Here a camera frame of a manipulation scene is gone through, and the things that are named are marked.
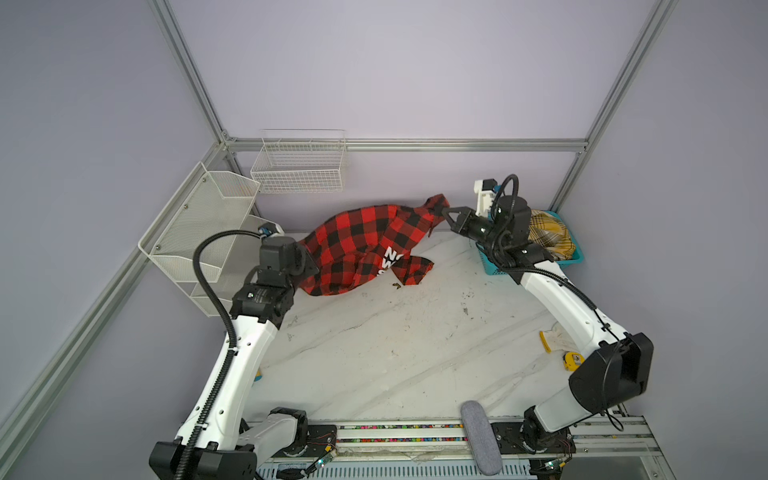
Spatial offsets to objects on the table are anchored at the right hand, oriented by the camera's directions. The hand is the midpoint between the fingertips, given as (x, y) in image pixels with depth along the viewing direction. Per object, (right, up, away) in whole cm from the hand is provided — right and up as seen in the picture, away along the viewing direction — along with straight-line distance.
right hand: (441, 209), depth 75 cm
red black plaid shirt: (-22, -8, +12) cm, 26 cm away
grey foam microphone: (+10, -57, -3) cm, 58 cm away
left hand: (-34, -12, -1) cm, 36 cm away
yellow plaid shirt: (+44, -4, +30) cm, 53 cm away
